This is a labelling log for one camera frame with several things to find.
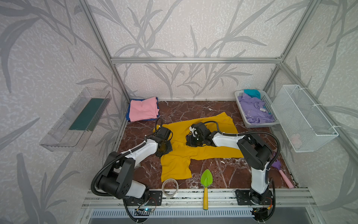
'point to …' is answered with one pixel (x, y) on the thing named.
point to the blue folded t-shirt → (128, 107)
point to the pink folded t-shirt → (146, 109)
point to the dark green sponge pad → (89, 116)
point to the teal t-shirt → (252, 93)
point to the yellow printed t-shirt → (177, 164)
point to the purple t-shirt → (254, 110)
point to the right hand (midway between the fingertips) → (185, 139)
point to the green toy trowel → (206, 178)
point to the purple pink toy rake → (277, 164)
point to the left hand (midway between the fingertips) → (170, 145)
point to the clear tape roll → (166, 194)
